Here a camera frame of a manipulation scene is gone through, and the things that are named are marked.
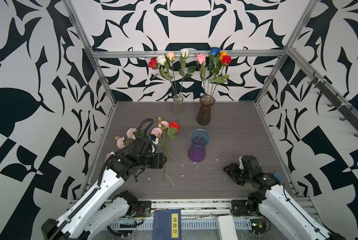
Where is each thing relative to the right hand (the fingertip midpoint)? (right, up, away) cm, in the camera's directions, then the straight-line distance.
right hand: (225, 169), depth 82 cm
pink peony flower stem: (-55, +19, +14) cm, 60 cm away
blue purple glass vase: (-14, +17, -1) cm, 22 cm away
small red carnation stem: (-28, +21, +17) cm, 39 cm away
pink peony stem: (-37, +19, +18) cm, 46 cm away
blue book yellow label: (-31, -21, -12) cm, 39 cm away
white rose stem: (-21, +56, +9) cm, 61 cm away
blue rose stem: (-4, +60, +9) cm, 61 cm away
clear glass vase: (-26, +34, +20) cm, 47 cm away
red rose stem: (-40, +59, +7) cm, 72 cm away
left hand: (-33, +10, -9) cm, 36 cm away
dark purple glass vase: (-8, +28, +25) cm, 38 cm away
